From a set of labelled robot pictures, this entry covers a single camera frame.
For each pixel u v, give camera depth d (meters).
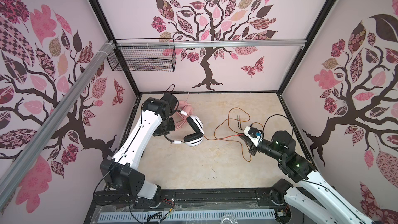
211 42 0.95
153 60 1.06
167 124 0.62
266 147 0.59
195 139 0.73
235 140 0.93
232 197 0.76
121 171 0.39
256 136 0.56
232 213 0.77
